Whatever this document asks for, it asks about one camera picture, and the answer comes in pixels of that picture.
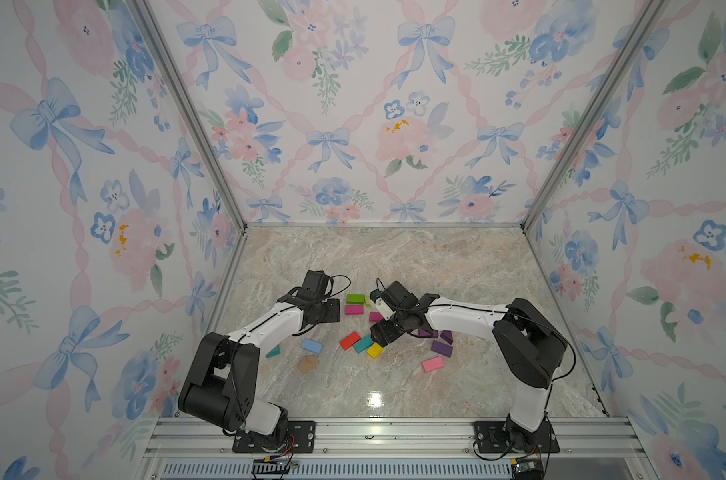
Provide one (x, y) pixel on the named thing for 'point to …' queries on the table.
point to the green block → (355, 298)
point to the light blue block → (313, 346)
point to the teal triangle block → (273, 352)
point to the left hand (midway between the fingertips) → (332, 308)
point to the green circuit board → (528, 469)
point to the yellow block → (375, 350)
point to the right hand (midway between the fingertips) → (383, 329)
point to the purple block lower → (442, 348)
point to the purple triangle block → (447, 336)
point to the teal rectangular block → (363, 344)
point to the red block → (350, 340)
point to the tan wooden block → (307, 364)
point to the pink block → (433, 364)
